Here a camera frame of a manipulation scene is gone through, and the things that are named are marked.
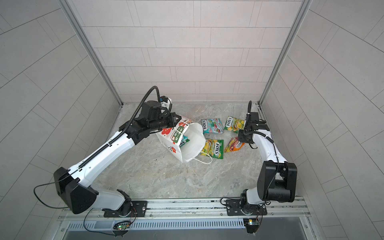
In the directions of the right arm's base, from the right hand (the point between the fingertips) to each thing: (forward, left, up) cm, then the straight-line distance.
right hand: (243, 136), depth 88 cm
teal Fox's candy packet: (+13, +17, -5) cm, 22 cm away
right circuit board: (-41, +5, -11) cm, 43 cm away
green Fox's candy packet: (-3, +17, -7) cm, 18 cm away
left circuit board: (-38, +62, -5) cm, 73 cm away
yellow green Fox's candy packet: (+13, +1, -5) cm, 14 cm away
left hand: (0, +32, +21) cm, 39 cm away
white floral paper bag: (-4, +41, +9) cm, 42 cm away
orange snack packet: (-4, +6, -2) cm, 8 cm away
